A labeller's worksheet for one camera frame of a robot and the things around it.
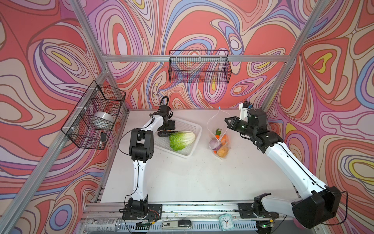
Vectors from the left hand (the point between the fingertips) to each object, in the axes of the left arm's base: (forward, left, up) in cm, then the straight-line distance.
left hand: (169, 125), depth 106 cm
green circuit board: (-60, +10, -5) cm, 61 cm away
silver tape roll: (-20, +27, +31) cm, 46 cm away
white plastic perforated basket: (-13, +3, -2) cm, 14 cm away
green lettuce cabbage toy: (-16, -9, +5) cm, 19 cm away
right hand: (-17, -34, +25) cm, 46 cm away
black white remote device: (-60, -9, +2) cm, 61 cm away
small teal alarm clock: (-59, -33, -1) cm, 68 cm away
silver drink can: (-60, +26, +2) cm, 66 cm away
